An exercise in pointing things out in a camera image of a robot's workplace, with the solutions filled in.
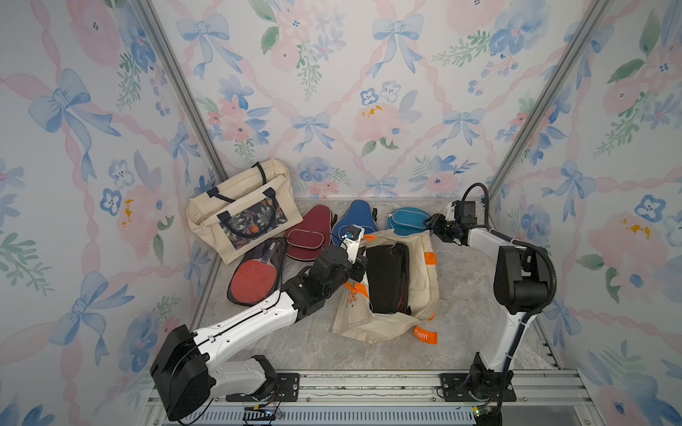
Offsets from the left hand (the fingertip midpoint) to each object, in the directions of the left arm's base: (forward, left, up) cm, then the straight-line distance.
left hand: (365, 246), depth 74 cm
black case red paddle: (-2, -8, -14) cm, 17 cm away
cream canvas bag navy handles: (+21, +39, -6) cm, 44 cm away
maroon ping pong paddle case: (+20, +19, -21) cm, 35 cm away
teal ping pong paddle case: (+23, -18, -16) cm, 34 cm away
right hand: (+27, -27, -19) cm, 43 cm away
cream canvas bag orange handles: (-16, +3, -10) cm, 20 cm away
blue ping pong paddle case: (+33, 0, -23) cm, 41 cm away
